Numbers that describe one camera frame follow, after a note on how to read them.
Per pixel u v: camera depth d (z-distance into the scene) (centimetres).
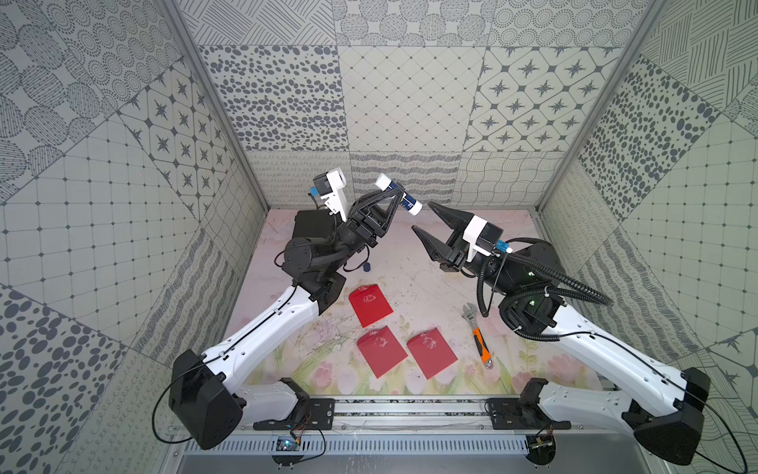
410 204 49
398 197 48
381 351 85
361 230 47
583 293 31
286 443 72
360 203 51
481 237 40
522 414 66
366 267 101
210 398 37
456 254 46
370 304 95
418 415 76
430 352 85
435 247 46
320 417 73
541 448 73
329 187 47
